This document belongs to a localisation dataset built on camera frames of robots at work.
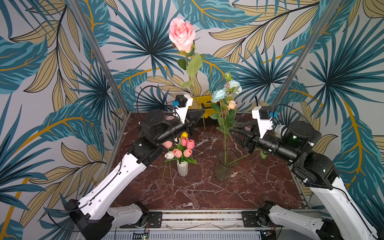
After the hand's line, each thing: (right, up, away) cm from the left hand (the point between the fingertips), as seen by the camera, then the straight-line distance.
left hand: (203, 113), depth 55 cm
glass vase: (+14, -21, +21) cm, 33 cm away
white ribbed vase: (-9, -27, +23) cm, 36 cm away
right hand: (+10, -5, -4) cm, 12 cm away
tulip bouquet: (-9, -15, +12) cm, 21 cm away
